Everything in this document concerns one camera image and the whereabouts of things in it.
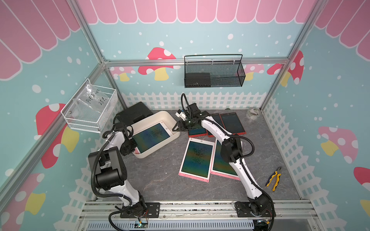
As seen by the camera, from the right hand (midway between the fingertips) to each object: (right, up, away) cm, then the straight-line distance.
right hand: (175, 130), depth 95 cm
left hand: (-26, -14, -4) cm, 29 cm away
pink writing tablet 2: (+15, -20, -3) cm, 25 cm away
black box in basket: (+14, +32, -5) cm, 35 cm away
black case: (-35, +11, +16) cm, 40 cm away
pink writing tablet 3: (+29, -22, -6) cm, 37 cm away
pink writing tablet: (-17, -6, +8) cm, 20 cm away
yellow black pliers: (+62, -25, -9) cm, 68 cm away
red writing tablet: (+16, -3, +10) cm, 19 cm away
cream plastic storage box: (-20, +5, +13) cm, 25 cm away
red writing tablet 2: (+32, +9, +21) cm, 40 cm away
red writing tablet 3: (+44, +5, +19) cm, 48 cm away
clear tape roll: (+62, +13, +21) cm, 66 cm away
